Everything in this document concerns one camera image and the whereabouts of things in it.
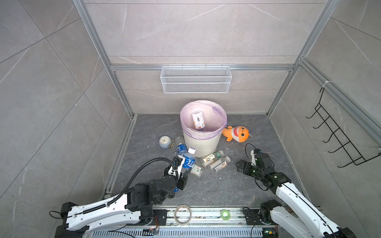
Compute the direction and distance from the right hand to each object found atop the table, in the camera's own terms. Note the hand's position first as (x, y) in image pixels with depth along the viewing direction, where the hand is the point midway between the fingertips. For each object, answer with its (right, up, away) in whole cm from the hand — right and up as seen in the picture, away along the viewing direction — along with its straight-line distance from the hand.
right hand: (242, 164), depth 84 cm
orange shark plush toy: (+2, +17, +14) cm, 22 cm away
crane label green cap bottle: (-20, +1, +4) cm, 20 cm away
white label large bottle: (-25, +26, +5) cm, 37 cm away
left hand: (-32, +4, -17) cm, 36 cm away
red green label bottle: (-27, -4, -1) cm, 27 cm away
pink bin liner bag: (-15, +27, +5) cm, 32 cm away
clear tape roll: (-34, -25, -8) cm, 43 cm away
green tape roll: (-12, -24, -10) cm, 28 cm away
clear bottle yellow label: (-12, -1, +3) cm, 12 cm away
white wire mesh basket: (-27, +54, +16) cm, 62 cm away
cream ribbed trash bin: (-22, +9, +1) cm, 24 cm away
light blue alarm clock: (-48, +12, +14) cm, 51 cm away
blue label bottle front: (-30, +7, -21) cm, 38 cm away
